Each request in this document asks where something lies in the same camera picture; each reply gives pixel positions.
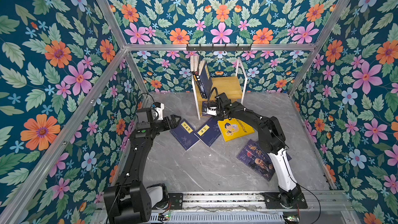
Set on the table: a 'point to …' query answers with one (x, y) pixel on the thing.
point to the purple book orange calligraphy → (204, 109)
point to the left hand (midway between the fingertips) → (175, 115)
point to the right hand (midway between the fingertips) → (214, 109)
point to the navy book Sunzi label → (204, 81)
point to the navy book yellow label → (185, 134)
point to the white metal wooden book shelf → (235, 86)
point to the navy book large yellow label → (209, 131)
